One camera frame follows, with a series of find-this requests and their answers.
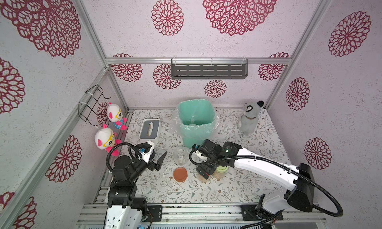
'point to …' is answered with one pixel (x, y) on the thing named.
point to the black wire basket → (89, 107)
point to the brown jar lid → (180, 174)
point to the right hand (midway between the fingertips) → (203, 164)
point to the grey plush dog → (247, 123)
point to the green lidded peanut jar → (220, 172)
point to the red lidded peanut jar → (203, 179)
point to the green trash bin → (196, 120)
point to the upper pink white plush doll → (115, 115)
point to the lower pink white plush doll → (105, 139)
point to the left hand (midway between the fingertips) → (158, 148)
